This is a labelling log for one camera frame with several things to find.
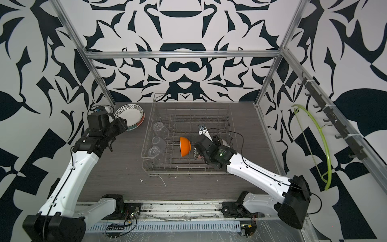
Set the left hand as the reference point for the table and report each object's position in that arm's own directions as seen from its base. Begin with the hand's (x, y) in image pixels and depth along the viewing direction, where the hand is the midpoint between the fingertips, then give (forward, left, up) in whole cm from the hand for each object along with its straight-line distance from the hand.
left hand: (121, 119), depth 76 cm
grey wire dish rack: (+3, -22, -22) cm, 31 cm away
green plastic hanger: (-31, -86, +2) cm, 91 cm away
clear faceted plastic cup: (-12, -15, -14) cm, 24 cm away
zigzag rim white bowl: (+25, +7, -24) cm, 35 cm away
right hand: (-8, -42, -7) cm, 43 cm away
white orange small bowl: (-7, -31, -16) cm, 36 cm away
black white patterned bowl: (-8, -37, -24) cm, 45 cm away
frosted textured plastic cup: (-5, -16, -14) cm, 22 cm away
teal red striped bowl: (+14, +1, -23) cm, 26 cm away
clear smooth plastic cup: (+3, -17, -14) cm, 22 cm away
